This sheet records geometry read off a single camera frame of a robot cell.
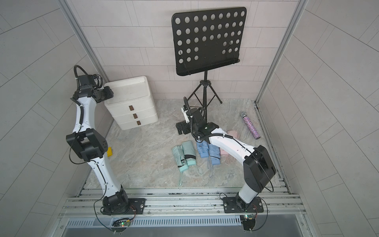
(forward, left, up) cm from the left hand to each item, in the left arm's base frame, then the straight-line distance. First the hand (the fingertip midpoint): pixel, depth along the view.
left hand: (112, 89), depth 90 cm
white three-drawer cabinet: (+3, -9, -2) cm, 10 cm away
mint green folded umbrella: (-32, -42, -21) cm, 57 cm away
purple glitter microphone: (-15, -90, -20) cm, 94 cm away
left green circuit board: (-65, -18, -25) cm, 72 cm away
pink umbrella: (-32, -69, -21) cm, 79 cm away
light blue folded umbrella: (-29, -57, -21) cm, 67 cm away
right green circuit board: (-63, -76, -23) cm, 101 cm away
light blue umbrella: (-31, -64, -21) cm, 74 cm away
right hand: (-20, -45, -7) cm, 49 cm away
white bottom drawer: (-13, -11, -19) cm, 26 cm away
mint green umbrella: (-31, -48, -22) cm, 62 cm away
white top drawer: (-11, -6, -5) cm, 14 cm away
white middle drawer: (-11, -13, -13) cm, 21 cm away
